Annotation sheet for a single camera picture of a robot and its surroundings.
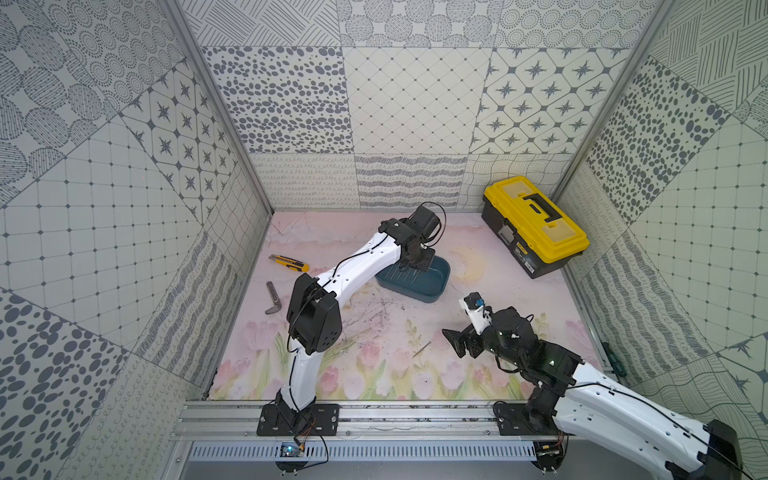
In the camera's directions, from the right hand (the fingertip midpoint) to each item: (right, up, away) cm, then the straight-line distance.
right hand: (458, 323), depth 78 cm
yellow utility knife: (-53, +13, +26) cm, 60 cm away
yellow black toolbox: (+27, +25, +16) cm, 40 cm away
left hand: (-8, +17, +9) cm, 21 cm away
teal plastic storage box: (-9, +8, +13) cm, 18 cm away
